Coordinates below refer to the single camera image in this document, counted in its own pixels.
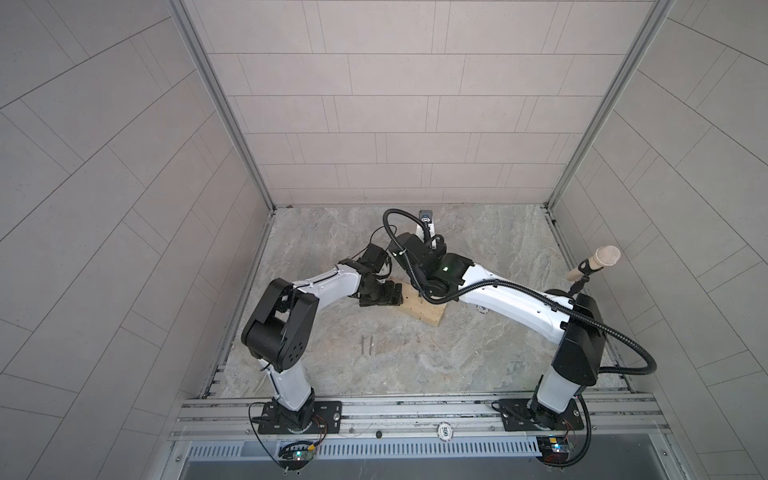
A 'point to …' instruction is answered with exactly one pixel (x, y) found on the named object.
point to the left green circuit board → (302, 455)
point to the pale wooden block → (417, 306)
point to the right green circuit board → (553, 448)
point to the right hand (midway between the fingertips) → (419, 240)
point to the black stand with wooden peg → (605, 256)
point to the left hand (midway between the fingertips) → (396, 298)
